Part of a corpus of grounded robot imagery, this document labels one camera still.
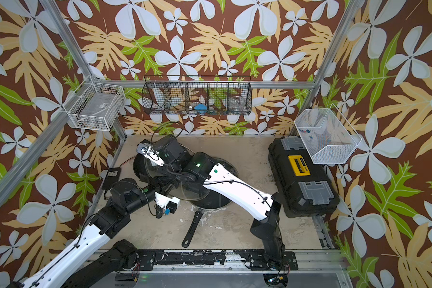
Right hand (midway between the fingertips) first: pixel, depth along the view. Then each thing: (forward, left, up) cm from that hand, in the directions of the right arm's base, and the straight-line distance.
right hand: (162, 152), depth 67 cm
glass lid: (+1, -5, -29) cm, 30 cm away
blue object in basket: (+35, -12, -6) cm, 38 cm away
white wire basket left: (+30, +38, 0) cm, 49 cm away
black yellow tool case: (-6, -59, -18) cm, 62 cm away
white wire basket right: (+17, -73, -9) cm, 76 cm away
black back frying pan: (-8, +2, -4) cm, 9 cm away
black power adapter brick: (+10, +38, -33) cm, 51 cm away
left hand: (-4, -3, -6) cm, 8 cm away
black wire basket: (+45, -8, -4) cm, 46 cm away
